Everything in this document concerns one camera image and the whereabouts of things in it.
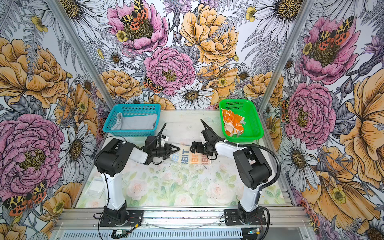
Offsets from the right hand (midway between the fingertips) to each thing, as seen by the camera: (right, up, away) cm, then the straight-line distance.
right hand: (197, 154), depth 94 cm
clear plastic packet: (-56, -17, -11) cm, 59 cm away
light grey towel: (-45, +20, +18) cm, 52 cm away
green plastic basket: (+40, +15, +14) cm, 45 cm away
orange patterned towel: (+26, +19, +13) cm, 34 cm away
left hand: (-11, 0, +2) cm, 11 cm away
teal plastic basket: (-52, +30, +21) cm, 63 cm away
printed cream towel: (-8, -1, 0) cm, 8 cm away
